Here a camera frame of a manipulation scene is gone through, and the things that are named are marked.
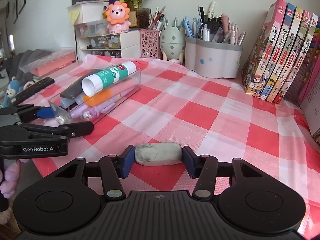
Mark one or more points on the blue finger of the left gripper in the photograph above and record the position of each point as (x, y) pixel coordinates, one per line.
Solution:
(45, 113)
(78, 129)

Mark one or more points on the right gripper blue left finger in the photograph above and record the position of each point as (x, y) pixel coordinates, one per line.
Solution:
(126, 161)

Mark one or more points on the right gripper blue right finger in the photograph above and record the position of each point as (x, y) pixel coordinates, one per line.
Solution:
(191, 162)

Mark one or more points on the purple clear mechanical pencil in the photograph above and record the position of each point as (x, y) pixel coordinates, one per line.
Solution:
(77, 111)

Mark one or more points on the lilac printed pen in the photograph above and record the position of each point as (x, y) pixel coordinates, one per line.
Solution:
(93, 110)

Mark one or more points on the light blue marker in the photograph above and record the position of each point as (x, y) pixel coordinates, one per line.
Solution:
(68, 104)

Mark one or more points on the clear acrylic pen box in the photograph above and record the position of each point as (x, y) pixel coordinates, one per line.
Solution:
(62, 116)

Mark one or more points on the white eraser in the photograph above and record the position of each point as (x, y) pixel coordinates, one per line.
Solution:
(158, 154)

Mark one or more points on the green highlighter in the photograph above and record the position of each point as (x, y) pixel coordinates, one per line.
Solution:
(80, 98)

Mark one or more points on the pink orange highlighter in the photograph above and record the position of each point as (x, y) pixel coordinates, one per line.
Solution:
(107, 93)

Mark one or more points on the green white glue stick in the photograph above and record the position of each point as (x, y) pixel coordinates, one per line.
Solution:
(95, 83)

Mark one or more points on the left hand purple glove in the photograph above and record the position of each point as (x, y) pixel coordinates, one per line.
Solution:
(10, 176)

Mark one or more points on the black remote control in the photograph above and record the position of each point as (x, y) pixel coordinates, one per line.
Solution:
(30, 91)

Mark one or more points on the blue plush toy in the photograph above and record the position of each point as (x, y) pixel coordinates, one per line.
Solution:
(13, 88)

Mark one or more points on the pink box at desk edge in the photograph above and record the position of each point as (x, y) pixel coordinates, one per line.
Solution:
(50, 63)

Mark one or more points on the red white checkered cloth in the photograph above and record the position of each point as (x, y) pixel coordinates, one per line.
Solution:
(211, 116)

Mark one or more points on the white mini drawer unit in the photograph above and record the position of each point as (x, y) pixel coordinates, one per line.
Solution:
(92, 36)

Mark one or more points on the grey white flower pen holder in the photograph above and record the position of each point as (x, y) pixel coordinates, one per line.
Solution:
(211, 59)

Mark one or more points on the pink spine book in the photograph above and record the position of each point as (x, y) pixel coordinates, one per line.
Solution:
(259, 57)

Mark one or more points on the pink perforated pen holder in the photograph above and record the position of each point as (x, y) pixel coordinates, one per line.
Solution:
(150, 43)

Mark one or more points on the green egg pen holder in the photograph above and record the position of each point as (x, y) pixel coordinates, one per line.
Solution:
(172, 44)

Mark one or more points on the pink lion toy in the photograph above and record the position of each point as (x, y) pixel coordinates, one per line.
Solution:
(118, 18)

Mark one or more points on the red striped spine book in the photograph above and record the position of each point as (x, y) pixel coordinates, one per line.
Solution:
(304, 24)

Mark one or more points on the black magnifying glass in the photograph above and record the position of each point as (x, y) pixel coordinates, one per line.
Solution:
(211, 31)

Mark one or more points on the blue spine book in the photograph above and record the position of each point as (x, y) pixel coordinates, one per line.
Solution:
(277, 48)

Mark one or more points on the pink abacus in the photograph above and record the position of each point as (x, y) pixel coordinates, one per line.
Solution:
(298, 89)

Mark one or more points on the cream spine book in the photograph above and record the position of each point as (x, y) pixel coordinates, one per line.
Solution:
(284, 53)

